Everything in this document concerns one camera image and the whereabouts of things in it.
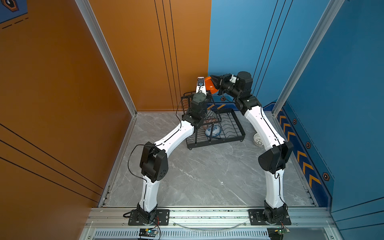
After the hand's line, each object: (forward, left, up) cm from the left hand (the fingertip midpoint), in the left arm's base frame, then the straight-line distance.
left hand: (201, 83), depth 79 cm
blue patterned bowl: (-3, -11, -36) cm, 38 cm away
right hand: (-1, -3, +6) cm, 7 cm away
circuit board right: (-61, -36, -40) cm, 82 cm away
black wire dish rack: (+2, -15, -37) cm, 40 cm away
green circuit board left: (-61, +25, -42) cm, 78 cm away
